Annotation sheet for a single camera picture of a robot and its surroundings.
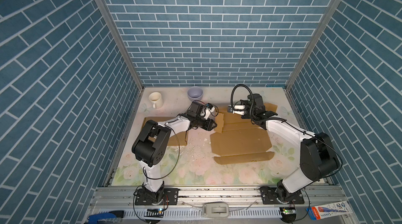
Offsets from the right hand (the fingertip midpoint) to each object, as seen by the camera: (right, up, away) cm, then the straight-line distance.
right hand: (241, 100), depth 91 cm
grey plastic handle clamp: (-16, -49, -23) cm, 56 cm away
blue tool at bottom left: (-61, -51, -24) cm, 83 cm away
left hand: (-16, -14, +2) cm, 22 cm away
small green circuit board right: (+19, -53, -17) cm, 59 cm away
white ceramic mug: (-55, +2, +14) cm, 57 cm away
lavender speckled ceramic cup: (-29, +5, +22) cm, 37 cm away
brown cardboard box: (-35, -22, -4) cm, 42 cm away
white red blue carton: (+29, -51, -22) cm, 62 cm away
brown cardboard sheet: (-2, -25, +3) cm, 25 cm away
